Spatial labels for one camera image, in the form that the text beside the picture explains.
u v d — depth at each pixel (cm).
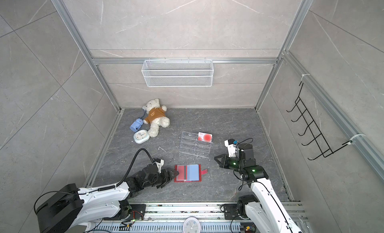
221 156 72
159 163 80
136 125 104
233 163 66
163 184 73
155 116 106
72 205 42
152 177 66
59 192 44
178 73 101
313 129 68
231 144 71
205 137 92
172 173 77
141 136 100
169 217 73
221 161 72
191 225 69
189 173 86
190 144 98
